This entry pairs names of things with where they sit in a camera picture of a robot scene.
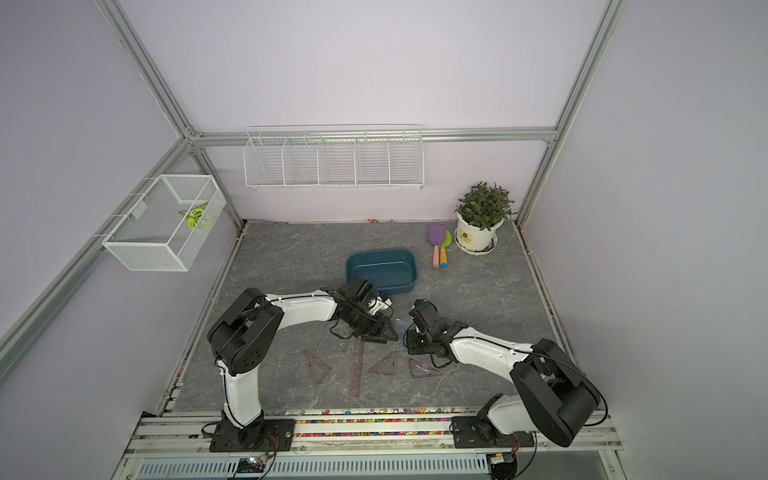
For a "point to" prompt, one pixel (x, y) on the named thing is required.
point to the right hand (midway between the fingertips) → (410, 339)
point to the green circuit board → (250, 465)
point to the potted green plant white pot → (480, 213)
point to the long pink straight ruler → (355, 381)
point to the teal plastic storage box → (393, 270)
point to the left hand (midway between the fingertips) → (391, 341)
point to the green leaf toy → (193, 214)
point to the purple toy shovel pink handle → (436, 234)
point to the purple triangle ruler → (419, 369)
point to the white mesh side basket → (169, 227)
